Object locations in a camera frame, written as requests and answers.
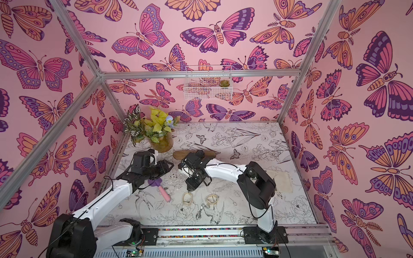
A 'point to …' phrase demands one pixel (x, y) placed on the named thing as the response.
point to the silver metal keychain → (198, 216)
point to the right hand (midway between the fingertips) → (191, 182)
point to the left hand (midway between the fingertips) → (172, 165)
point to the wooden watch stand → (180, 155)
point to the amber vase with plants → (155, 128)
